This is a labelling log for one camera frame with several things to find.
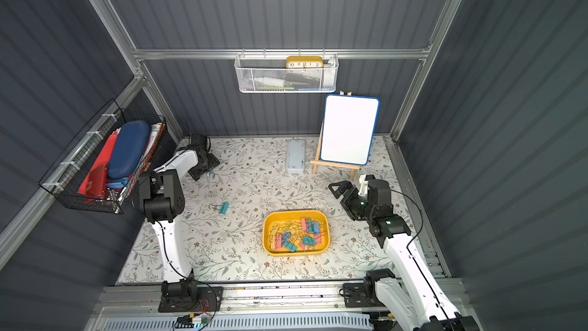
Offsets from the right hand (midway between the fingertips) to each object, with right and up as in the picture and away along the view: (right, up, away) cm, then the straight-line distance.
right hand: (340, 192), depth 78 cm
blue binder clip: (-7, -15, +9) cm, 19 cm away
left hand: (-55, +8, +27) cm, 62 cm away
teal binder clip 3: (-17, -21, +5) cm, 27 cm away
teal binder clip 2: (-11, -19, +5) cm, 22 cm away
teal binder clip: (-55, +5, +27) cm, 62 cm away
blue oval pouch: (-71, +18, -2) cm, 73 cm away
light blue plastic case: (-16, +13, +33) cm, 39 cm away
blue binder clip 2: (-19, -18, +8) cm, 27 cm away
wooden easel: (-5, +13, +22) cm, 26 cm away
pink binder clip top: (-12, -14, +9) cm, 20 cm away
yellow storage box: (-15, -17, +9) cm, 25 cm away
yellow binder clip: (-24, -16, +9) cm, 30 cm away
